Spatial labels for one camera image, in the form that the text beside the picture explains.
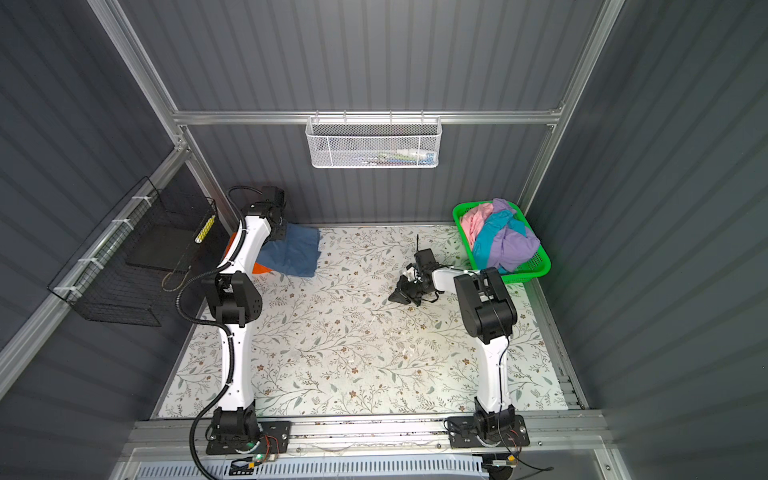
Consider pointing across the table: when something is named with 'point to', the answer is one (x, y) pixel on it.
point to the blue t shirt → (297, 254)
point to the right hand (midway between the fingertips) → (392, 299)
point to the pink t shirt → (473, 220)
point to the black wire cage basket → (121, 273)
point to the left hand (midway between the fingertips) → (265, 232)
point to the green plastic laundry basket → (539, 264)
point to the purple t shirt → (509, 249)
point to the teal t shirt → (495, 223)
